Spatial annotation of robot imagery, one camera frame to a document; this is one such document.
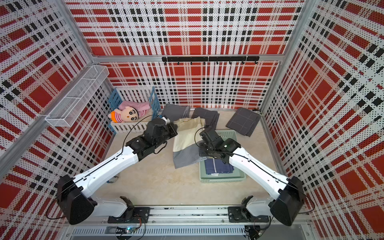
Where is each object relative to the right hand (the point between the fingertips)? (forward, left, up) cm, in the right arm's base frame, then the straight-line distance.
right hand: (205, 148), depth 77 cm
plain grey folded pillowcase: (+44, +24, -19) cm, 54 cm away
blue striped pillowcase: (-2, -6, -18) cm, 19 cm away
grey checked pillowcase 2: (+33, -30, -18) cm, 48 cm away
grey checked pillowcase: (+37, -6, -18) cm, 42 cm away
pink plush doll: (+30, +51, -2) cm, 59 cm away
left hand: (+9, +13, +7) cm, 18 cm away
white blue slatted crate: (+49, +65, -4) cm, 81 cm away
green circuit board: (-34, +36, -17) cm, 53 cm away
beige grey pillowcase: (+7, +11, -3) cm, 13 cm away
